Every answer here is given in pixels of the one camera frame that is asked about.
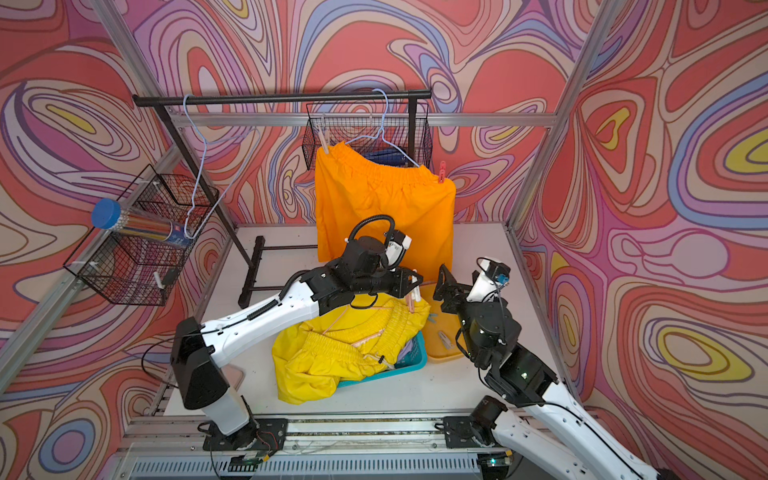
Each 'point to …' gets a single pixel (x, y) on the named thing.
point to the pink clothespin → (414, 294)
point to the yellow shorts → (343, 345)
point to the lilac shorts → (407, 348)
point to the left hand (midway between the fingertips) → (427, 281)
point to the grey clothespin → (445, 340)
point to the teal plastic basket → (418, 358)
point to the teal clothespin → (430, 317)
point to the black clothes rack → (251, 244)
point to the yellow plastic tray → (448, 323)
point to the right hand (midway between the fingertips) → (455, 278)
